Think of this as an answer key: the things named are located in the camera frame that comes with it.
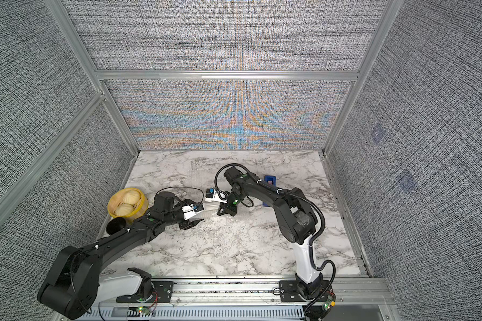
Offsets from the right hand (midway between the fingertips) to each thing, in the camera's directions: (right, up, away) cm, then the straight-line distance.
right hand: (220, 206), depth 89 cm
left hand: (-8, 0, -2) cm, 8 cm away
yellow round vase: (-43, +1, +4) cm, 43 cm away
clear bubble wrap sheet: (-4, -1, -3) cm, 5 cm away
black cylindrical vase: (-45, -8, -2) cm, 46 cm away
